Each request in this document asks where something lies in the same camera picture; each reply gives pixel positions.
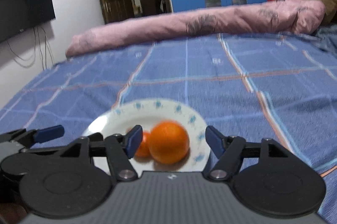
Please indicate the blue grey blanket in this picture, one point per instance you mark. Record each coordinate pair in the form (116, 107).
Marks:
(327, 38)

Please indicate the blue plaid bed sheet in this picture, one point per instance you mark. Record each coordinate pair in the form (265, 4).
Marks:
(255, 86)

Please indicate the pink rolled quilt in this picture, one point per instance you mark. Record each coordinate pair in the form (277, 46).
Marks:
(295, 16)

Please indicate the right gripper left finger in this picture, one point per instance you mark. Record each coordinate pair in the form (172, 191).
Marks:
(119, 150)

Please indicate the white floral plate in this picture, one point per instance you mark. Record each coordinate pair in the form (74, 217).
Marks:
(148, 113)

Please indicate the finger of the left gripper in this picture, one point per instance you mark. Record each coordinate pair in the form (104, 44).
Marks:
(19, 140)

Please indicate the small orange tangerine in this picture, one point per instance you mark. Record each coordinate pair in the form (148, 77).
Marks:
(143, 150)

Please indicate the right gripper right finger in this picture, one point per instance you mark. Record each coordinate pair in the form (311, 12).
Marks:
(229, 152)

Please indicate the large orange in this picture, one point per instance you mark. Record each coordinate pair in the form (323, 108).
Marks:
(168, 142)

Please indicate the black wall television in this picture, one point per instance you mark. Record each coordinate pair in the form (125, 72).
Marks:
(20, 15)

